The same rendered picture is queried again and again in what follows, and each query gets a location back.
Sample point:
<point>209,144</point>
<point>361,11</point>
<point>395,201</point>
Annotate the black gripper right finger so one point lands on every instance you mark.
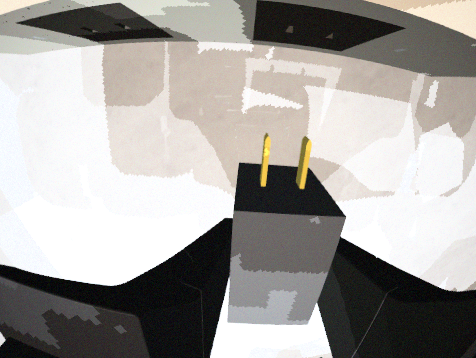
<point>371,309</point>

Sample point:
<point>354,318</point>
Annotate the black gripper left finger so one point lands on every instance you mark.
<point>169,311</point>

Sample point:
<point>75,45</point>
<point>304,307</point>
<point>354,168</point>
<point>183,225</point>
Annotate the grey two-prong charger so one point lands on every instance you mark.
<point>286,229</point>

